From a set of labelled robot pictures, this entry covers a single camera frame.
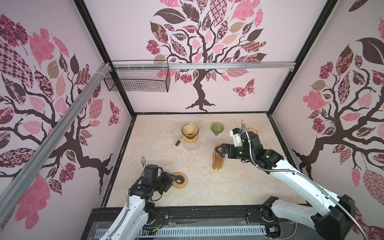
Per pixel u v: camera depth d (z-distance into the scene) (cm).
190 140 90
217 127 105
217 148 72
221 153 67
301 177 46
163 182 72
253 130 101
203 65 94
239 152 64
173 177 81
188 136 88
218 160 87
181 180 85
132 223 50
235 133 68
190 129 90
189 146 100
